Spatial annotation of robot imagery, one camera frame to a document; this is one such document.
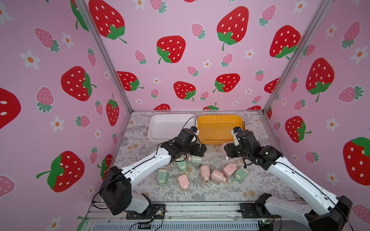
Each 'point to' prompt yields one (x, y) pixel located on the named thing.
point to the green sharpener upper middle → (182, 165)
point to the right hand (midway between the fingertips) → (233, 144)
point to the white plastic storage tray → (167, 127)
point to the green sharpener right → (240, 175)
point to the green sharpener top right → (195, 160)
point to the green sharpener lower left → (162, 176)
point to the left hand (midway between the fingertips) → (201, 146)
